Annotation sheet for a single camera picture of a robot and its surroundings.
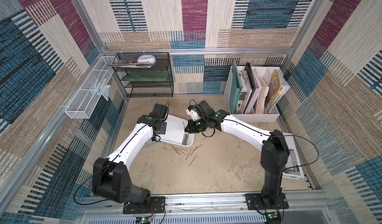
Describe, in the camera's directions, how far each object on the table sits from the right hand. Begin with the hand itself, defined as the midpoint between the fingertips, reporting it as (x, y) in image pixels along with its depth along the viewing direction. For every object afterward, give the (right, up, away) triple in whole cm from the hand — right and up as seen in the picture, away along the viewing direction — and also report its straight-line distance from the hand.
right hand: (184, 129), depth 82 cm
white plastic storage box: (-6, -1, +10) cm, 12 cm away
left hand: (-16, +1, +4) cm, 16 cm away
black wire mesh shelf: (-38, +26, +37) cm, 59 cm away
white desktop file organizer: (+45, +10, +18) cm, 49 cm away
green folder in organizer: (+28, +23, +1) cm, 37 cm away
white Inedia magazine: (+58, -21, -2) cm, 62 cm away
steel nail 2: (+5, -19, +6) cm, 21 cm away
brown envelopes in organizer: (+55, +24, +7) cm, 61 cm away
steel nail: (-5, -15, +9) cm, 18 cm away
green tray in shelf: (-26, +33, +17) cm, 45 cm away
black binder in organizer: (+39, +29, +8) cm, 50 cm away
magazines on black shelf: (-33, +39, +10) cm, 52 cm away
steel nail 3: (0, -8, +14) cm, 16 cm away
